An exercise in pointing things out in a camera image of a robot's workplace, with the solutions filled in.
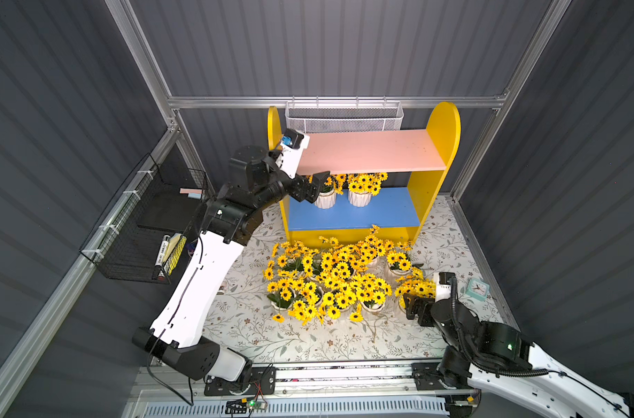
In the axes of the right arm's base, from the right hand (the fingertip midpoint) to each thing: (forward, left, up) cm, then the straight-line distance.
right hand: (420, 299), depth 73 cm
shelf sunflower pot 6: (+12, +23, -1) cm, 26 cm away
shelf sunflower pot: (+37, +26, +3) cm, 45 cm away
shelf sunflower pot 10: (+3, +14, -3) cm, 14 cm away
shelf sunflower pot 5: (+11, +31, -1) cm, 33 cm away
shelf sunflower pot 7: (+17, +11, -3) cm, 21 cm away
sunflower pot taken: (+17, +40, -9) cm, 44 cm away
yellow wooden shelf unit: (+35, +19, -4) cm, 40 cm away
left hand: (+19, +31, +33) cm, 49 cm away
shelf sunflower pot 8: (-1, +32, -3) cm, 32 cm away
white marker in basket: (+8, +71, +12) cm, 72 cm away
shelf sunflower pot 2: (+36, +14, +9) cm, 40 cm away
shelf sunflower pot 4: (+2, +40, -3) cm, 40 cm away
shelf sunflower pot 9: (0, +23, -1) cm, 23 cm away
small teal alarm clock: (+10, -26, -14) cm, 31 cm away
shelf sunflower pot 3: (+4, 0, 0) cm, 4 cm away
